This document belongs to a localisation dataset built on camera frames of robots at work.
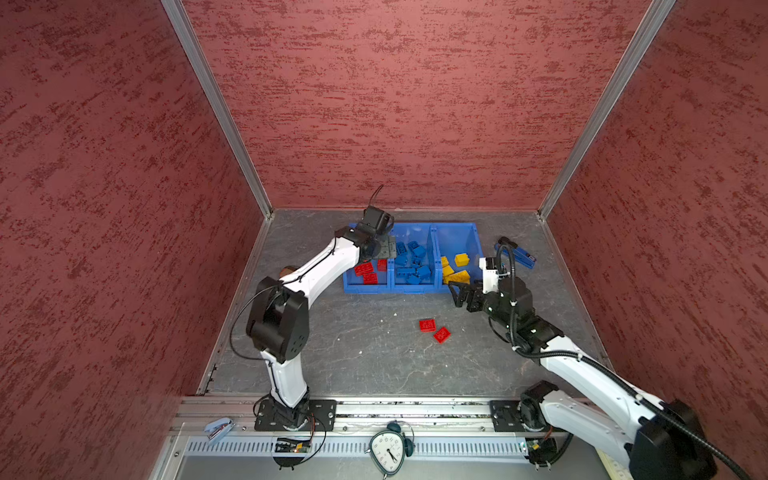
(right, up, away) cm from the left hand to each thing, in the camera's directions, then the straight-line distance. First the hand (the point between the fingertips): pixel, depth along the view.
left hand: (378, 253), depth 90 cm
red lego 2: (-3, -9, +8) cm, 12 cm away
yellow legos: (+27, -8, +5) cm, 29 cm away
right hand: (+24, -9, -8) cm, 27 cm away
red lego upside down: (+15, -22, -1) cm, 27 cm away
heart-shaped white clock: (+4, -44, -24) cm, 50 cm away
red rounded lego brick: (+20, -24, -3) cm, 31 cm away
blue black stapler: (+51, -1, +13) cm, 52 cm away
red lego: (-5, -6, +10) cm, 13 cm away
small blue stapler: (-38, -42, -19) cm, 60 cm away
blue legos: (+11, -3, +15) cm, 18 cm away
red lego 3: (+1, -4, +8) cm, 9 cm away
